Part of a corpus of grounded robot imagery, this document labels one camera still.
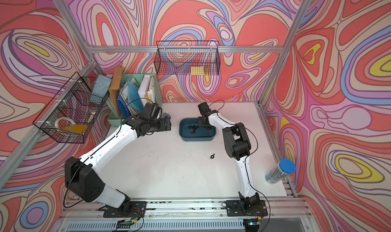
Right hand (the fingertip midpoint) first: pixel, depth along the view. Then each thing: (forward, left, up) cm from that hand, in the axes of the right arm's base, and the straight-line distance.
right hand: (204, 125), depth 105 cm
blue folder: (+7, +44, +20) cm, 49 cm away
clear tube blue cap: (-39, -32, +14) cm, 52 cm away
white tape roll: (-19, +68, +34) cm, 78 cm away
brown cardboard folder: (+5, +50, +32) cm, 60 cm away
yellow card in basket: (-22, +59, +31) cm, 70 cm away
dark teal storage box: (-3, +10, -1) cm, 11 cm away
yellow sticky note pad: (+17, +4, +33) cm, 38 cm away
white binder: (+9, +35, +26) cm, 45 cm away
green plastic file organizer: (+7, +66, +2) cm, 66 cm away
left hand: (-12, +23, +19) cm, 32 cm away
